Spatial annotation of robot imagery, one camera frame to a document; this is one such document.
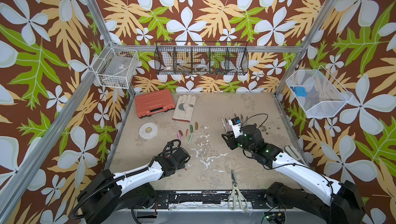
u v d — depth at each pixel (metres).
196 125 1.01
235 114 1.08
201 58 0.98
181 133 0.99
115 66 0.86
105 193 0.41
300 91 0.86
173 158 0.66
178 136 0.96
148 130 0.99
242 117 1.07
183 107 1.11
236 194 0.77
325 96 0.78
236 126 0.68
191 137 0.96
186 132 0.99
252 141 0.59
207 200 0.75
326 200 0.42
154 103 1.08
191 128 0.99
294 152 0.89
